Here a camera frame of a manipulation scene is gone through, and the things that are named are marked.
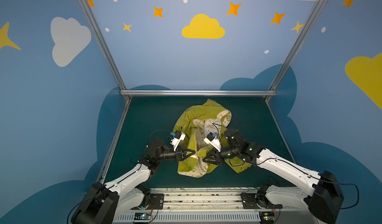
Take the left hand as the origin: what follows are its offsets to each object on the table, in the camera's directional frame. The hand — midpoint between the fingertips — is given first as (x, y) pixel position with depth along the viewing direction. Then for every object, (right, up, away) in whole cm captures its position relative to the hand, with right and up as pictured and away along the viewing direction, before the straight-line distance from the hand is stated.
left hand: (194, 151), depth 73 cm
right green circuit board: (+35, -32, -1) cm, 48 cm away
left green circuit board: (-25, -31, -2) cm, 40 cm away
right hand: (+5, -3, -1) cm, 6 cm away
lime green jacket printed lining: (+6, +12, +27) cm, 30 cm away
